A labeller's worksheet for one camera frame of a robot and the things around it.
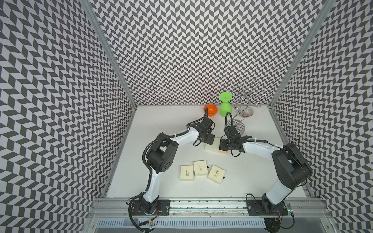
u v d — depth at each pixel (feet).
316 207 2.52
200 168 2.73
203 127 2.47
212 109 3.69
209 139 2.84
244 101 2.77
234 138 2.41
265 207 2.15
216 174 2.65
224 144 2.73
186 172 2.67
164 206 2.38
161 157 1.72
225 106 2.91
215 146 3.01
